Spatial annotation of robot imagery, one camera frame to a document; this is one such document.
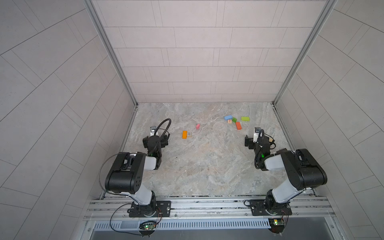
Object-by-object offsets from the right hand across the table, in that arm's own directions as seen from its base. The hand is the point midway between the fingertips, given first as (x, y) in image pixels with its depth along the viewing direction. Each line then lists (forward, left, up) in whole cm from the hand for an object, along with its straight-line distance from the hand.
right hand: (253, 134), depth 95 cm
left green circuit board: (-44, +61, -1) cm, 75 cm away
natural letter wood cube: (+3, +42, -1) cm, 42 cm away
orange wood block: (+4, +45, -2) cm, 45 cm away
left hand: (+4, +60, +3) cm, 61 cm away
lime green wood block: (+15, 0, -3) cm, 16 cm away
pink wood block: (+10, +35, -1) cm, 37 cm away
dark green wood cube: (+14, +9, -2) cm, 17 cm away
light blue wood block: (+18, +12, -3) cm, 22 cm away
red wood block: (+10, +7, -4) cm, 13 cm away
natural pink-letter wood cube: (+13, +13, -2) cm, 18 cm away
